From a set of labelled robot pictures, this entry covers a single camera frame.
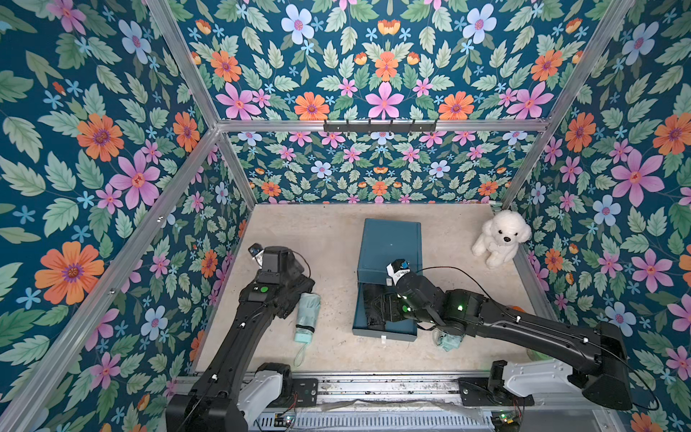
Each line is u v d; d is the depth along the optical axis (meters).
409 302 0.54
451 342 0.79
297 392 0.73
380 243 0.80
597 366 0.40
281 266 0.62
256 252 0.71
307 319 0.84
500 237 0.90
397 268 0.65
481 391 0.72
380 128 0.93
